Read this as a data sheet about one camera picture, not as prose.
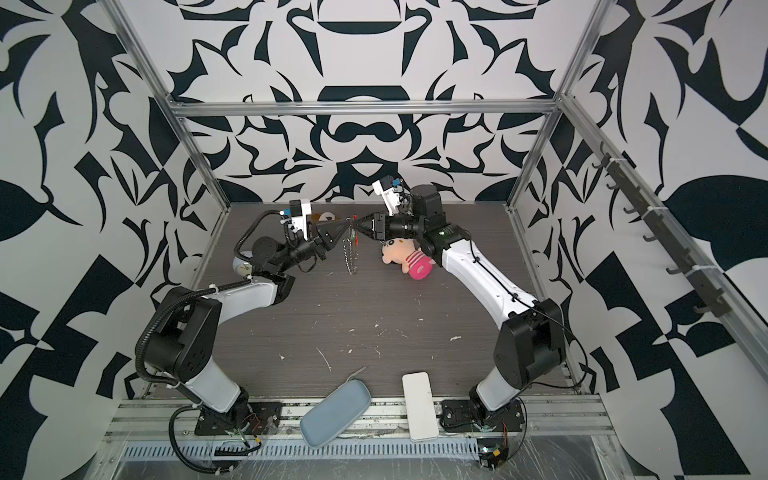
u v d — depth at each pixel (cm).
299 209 66
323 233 71
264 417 74
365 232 70
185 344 46
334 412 73
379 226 66
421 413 70
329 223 72
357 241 73
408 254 97
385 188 68
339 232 73
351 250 74
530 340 44
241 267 94
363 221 70
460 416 74
